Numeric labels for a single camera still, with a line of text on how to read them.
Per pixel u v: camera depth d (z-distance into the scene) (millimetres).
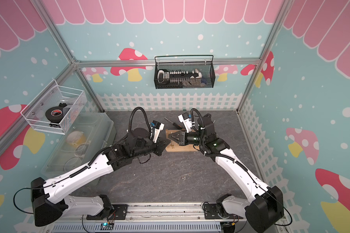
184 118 642
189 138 622
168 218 733
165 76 893
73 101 721
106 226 729
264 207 378
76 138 792
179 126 1078
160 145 601
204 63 896
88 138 793
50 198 393
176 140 670
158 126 622
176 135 671
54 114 710
